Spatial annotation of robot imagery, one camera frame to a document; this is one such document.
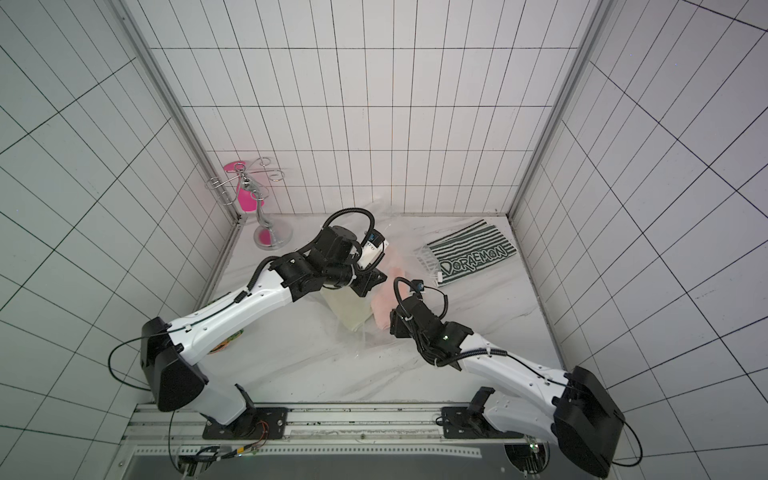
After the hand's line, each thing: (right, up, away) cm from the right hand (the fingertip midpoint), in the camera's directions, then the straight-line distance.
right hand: (399, 308), depth 84 cm
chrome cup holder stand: (-49, +21, +28) cm, 60 cm away
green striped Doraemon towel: (+26, +16, +23) cm, 38 cm away
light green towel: (-14, -1, +2) cm, 14 cm away
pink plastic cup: (-58, +35, +29) cm, 73 cm away
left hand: (-6, +9, -10) cm, 14 cm away
